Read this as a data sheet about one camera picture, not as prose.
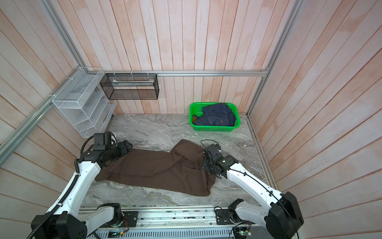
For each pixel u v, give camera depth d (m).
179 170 0.89
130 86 1.04
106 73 0.92
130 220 0.73
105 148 0.60
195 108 1.15
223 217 0.73
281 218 0.39
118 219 0.67
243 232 0.70
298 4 0.68
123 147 0.72
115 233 0.70
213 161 0.61
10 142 0.53
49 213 0.39
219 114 1.11
